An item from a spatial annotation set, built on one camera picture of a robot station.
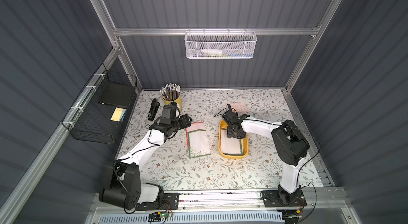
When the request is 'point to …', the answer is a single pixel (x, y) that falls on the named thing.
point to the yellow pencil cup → (178, 101)
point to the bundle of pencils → (171, 92)
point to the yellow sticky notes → (118, 114)
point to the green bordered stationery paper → (198, 144)
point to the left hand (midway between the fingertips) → (189, 120)
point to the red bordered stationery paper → (194, 126)
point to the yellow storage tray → (222, 125)
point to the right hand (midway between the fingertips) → (233, 135)
